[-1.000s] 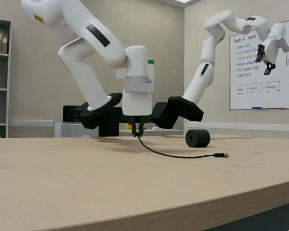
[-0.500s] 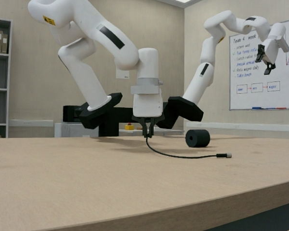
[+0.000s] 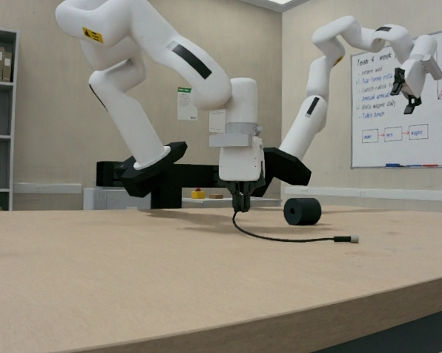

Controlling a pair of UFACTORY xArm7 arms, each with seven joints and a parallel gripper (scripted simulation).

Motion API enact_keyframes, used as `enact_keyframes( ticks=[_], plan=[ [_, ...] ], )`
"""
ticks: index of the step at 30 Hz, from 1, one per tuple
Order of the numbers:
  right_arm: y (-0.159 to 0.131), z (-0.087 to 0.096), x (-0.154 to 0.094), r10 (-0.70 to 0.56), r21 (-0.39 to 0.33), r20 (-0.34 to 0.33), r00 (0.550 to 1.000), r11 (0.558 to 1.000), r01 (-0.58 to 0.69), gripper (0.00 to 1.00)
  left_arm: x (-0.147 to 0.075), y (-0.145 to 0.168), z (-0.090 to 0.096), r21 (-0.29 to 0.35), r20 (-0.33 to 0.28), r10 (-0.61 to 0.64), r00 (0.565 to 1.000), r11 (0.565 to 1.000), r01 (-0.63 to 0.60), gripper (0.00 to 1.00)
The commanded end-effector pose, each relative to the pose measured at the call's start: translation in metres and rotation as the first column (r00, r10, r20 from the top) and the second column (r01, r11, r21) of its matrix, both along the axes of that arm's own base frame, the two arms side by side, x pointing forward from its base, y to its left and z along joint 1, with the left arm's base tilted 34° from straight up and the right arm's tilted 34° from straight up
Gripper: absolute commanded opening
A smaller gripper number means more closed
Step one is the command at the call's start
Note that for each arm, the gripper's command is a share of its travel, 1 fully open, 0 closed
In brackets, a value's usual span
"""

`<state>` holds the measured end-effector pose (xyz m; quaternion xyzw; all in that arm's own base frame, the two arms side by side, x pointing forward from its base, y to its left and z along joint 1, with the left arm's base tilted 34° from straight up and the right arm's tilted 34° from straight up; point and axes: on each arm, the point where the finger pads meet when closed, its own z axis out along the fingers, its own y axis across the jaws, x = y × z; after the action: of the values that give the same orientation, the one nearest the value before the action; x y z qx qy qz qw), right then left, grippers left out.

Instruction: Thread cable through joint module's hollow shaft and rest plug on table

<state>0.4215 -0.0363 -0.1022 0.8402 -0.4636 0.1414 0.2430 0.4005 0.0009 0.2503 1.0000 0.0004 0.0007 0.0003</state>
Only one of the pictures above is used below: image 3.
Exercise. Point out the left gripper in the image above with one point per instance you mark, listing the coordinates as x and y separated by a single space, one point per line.
415 77

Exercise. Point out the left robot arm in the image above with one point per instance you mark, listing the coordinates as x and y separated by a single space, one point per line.
311 118

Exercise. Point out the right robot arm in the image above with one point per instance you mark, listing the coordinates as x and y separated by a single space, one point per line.
109 24

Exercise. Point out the dark grey hollow cylinder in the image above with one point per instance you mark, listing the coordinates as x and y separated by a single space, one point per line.
302 211

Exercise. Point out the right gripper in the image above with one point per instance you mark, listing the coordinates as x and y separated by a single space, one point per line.
242 164

